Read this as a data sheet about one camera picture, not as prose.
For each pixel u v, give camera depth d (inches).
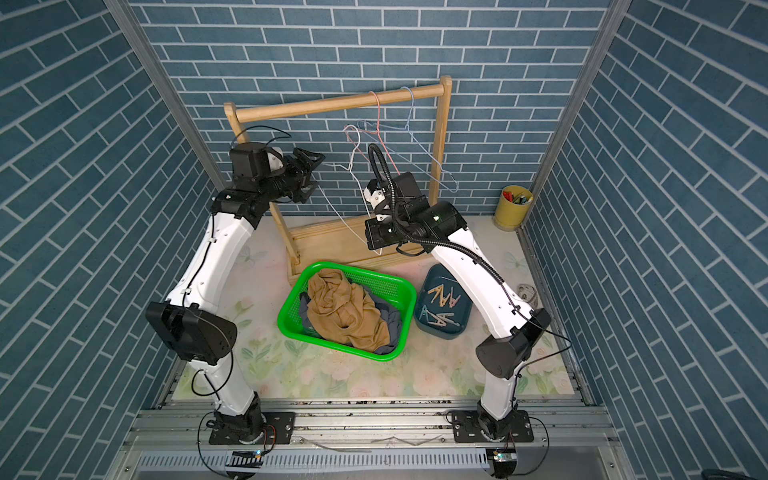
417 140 36.9
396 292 37.1
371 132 36.9
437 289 39.0
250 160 22.1
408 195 20.3
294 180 26.7
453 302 37.8
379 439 28.7
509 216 43.1
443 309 37.6
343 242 45.5
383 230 24.3
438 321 35.9
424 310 36.9
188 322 17.6
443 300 37.9
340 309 32.5
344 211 48.7
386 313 34.1
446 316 36.7
